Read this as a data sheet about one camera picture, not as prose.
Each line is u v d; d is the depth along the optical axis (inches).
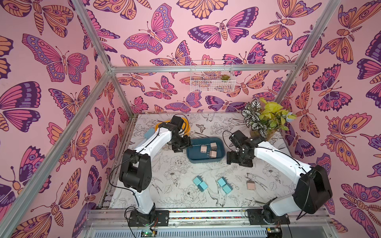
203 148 38.7
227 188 32.0
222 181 32.8
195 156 37.5
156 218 28.7
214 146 39.0
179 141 30.5
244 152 23.5
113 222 28.9
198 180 33.5
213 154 37.3
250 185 32.7
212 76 38.0
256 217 28.7
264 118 33.5
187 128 30.8
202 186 32.4
